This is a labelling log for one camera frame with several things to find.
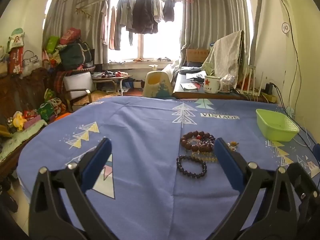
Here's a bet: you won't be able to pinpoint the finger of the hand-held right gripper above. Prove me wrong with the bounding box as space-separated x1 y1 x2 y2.
287 146 320 232

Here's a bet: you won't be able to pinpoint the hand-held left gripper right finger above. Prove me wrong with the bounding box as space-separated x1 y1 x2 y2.
214 137 298 240

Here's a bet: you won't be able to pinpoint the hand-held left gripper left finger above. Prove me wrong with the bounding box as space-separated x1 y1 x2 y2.
28 137 118 240

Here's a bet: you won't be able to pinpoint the yellow amber bead bracelet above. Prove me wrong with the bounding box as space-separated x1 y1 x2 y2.
197 152 218 163

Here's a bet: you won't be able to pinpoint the pink crystal bead bracelet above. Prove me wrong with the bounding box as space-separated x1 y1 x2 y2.
188 138 206 149

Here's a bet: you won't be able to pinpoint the brown wooden bead bracelet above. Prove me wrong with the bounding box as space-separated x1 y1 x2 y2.
180 130 216 153

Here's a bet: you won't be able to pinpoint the dark purple bead bracelet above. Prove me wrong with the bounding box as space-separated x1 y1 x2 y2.
176 155 207 179

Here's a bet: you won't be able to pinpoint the green plastic basin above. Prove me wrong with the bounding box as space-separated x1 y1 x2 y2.
255 109 300 142

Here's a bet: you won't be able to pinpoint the blue printed tablecloth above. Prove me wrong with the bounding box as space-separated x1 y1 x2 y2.
16 96 320 240

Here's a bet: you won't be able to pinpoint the wooden desk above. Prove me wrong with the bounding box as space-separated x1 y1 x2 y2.
172 66 278 103

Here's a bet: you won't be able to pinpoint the white enamel mug red star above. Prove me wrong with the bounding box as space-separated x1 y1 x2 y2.
204 75 222 94

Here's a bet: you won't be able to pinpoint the clear plastic bag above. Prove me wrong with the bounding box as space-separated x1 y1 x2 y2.
221 74 237 92

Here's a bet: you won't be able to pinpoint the pink box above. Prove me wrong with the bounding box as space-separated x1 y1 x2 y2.
24 115 42 128

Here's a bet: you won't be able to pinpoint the white cushioned armchair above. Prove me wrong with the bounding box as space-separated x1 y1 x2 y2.
62 71 97 112

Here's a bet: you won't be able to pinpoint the white booklet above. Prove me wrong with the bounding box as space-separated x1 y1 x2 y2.
180 83 201 92

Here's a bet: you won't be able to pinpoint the light green cloth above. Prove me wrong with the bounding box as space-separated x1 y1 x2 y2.
0 119 48 161

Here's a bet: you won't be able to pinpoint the plaid blanket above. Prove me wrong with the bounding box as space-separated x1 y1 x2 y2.
54 70 73 94

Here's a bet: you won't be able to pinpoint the black and white paper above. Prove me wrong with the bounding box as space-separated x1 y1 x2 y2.
185 72 207 81

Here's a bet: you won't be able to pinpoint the yellow plush toy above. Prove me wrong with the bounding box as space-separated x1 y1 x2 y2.
12 111 27 132

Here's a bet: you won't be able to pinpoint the beige plastic child chair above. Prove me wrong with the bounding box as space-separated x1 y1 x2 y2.
142 70 173 98

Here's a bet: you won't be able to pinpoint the dark wooden cabinet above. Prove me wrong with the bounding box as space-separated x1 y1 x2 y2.
0 67 52 122

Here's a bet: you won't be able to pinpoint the grey cloth over chair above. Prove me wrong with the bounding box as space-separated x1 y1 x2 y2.
201 30 245 85

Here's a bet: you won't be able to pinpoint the dark green bag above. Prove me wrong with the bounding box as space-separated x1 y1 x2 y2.
59 42 91 71

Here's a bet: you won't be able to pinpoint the cardboard box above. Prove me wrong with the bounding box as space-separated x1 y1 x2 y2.
185 49 210 63

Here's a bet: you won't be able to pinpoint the bright green bag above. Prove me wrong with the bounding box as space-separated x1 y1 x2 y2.
46 36 60 53

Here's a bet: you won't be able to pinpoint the red bag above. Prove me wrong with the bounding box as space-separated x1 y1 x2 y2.
59 28 82 45

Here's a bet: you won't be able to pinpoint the window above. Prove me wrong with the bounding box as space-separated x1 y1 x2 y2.
107 0 186 63

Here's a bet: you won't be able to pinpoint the red diaper package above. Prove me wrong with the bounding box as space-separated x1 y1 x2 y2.
7 46 25 74

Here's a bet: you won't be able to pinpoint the pink hanging garment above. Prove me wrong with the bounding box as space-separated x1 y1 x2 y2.
109 5 118 51

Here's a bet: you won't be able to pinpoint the grey curtain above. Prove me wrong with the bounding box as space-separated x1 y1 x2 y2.
180 0 251 63
42 0 116 65

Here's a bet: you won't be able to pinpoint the grey hanging shirt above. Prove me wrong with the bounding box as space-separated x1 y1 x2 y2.
115 0 137 46

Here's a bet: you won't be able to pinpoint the green white package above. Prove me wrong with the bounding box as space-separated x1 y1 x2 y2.
8 29 26 48

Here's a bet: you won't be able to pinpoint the dark hanging jacket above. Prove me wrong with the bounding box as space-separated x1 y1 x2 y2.
132 0 159 34

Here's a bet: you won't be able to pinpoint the dark hanging shorts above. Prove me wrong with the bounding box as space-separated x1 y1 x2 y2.
162 0 175 23

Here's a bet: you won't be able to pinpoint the light grey hanging garment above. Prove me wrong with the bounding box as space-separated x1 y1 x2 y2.
153 0 164 23

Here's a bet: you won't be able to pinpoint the green drawstring bag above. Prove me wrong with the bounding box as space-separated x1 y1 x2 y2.
37 102 60 122

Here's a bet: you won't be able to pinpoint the black wall cable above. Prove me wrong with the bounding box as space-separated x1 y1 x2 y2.
277 0 302 120

